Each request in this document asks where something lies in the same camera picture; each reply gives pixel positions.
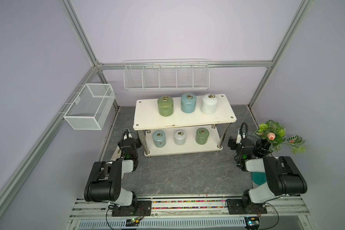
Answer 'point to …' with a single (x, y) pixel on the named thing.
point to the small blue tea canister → (159, 138)
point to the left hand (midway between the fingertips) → (131, 136)
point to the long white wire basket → (188, 74)
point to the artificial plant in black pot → (271, 135)
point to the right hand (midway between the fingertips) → (238, 136)
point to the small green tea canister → (201, 135)
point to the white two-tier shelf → (188, 124)
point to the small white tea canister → (179, 137)
